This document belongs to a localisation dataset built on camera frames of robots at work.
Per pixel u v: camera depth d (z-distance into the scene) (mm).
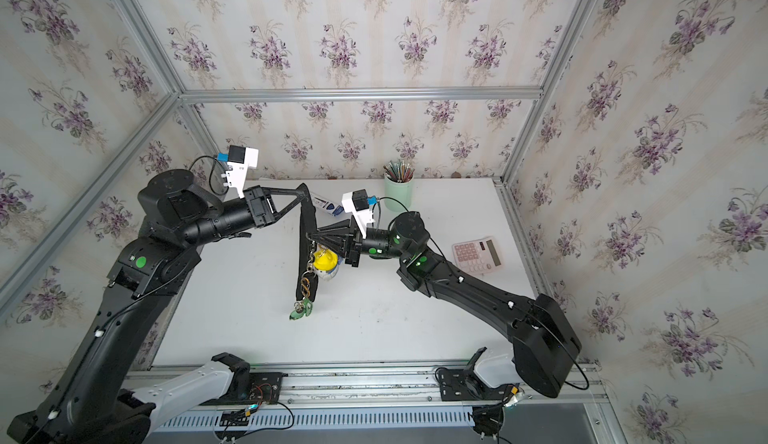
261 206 460
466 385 653
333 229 582
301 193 538
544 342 406
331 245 593
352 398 721
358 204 538
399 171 1051
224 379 609
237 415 702
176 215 403
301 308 698
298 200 534
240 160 490
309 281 650
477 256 956
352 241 569
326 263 639
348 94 983
